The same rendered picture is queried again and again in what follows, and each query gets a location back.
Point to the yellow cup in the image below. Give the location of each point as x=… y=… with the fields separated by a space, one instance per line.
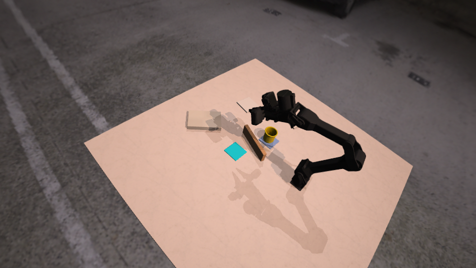
x=270 y=134

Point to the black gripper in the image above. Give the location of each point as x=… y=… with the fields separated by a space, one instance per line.
x=258 y=114

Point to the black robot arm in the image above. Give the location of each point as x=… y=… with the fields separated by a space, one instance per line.
x=353 y=158

